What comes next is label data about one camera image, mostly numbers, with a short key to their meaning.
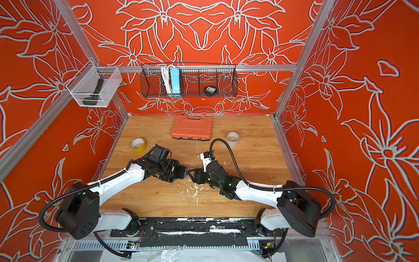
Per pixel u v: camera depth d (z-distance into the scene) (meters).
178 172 0.83
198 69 0.92
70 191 0.41
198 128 1.07
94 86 0.90
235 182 0.61
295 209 0.42
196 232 0.73
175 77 0.90
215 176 0.60
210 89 0.96
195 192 0.83
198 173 0.69
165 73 0.87
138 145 1.04
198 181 0.69
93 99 0.79
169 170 0.74
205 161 0.73
